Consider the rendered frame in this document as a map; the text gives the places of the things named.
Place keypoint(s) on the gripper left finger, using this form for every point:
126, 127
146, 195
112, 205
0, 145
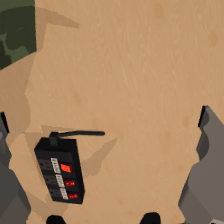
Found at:
14, 204

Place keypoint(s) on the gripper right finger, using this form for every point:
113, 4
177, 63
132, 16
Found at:
202, 197

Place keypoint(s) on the black power strip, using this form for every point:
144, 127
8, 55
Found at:
59, 162

